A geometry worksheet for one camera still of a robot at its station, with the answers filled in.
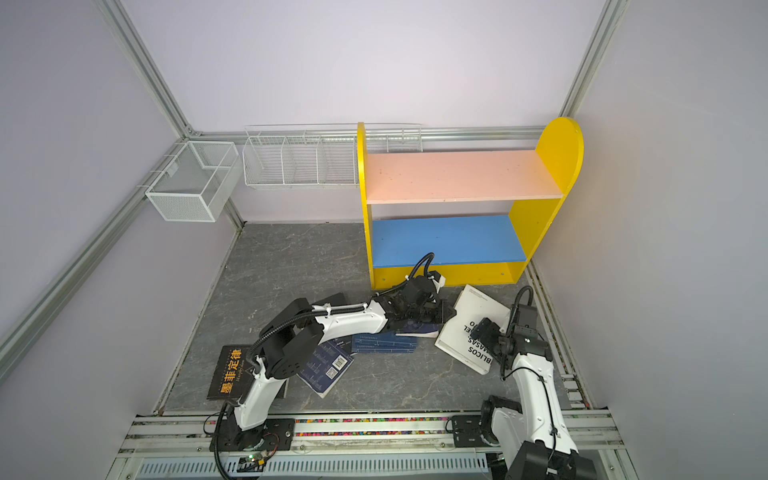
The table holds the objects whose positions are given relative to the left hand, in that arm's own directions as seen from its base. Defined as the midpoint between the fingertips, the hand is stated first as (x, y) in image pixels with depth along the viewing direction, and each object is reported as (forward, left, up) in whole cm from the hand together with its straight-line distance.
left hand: (460, 319), depth 84 cm
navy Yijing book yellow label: (-3, +12, +3) cm, 13 cm away
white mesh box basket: (+45, +82, +16) cm, 95 cm away
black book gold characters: (-8, +65, -8) cm, 66 cm away
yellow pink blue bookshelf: (+53, -21, -11) cm, 58 cm away
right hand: (-5, -7, -4) cm, 9 cm away
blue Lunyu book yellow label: (-2, +22, -8) cm, 24 cm away
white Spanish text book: (-3, +1, -3) cm, 5 cm away
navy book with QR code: (-9, +39, -7) cm, 40 cm away
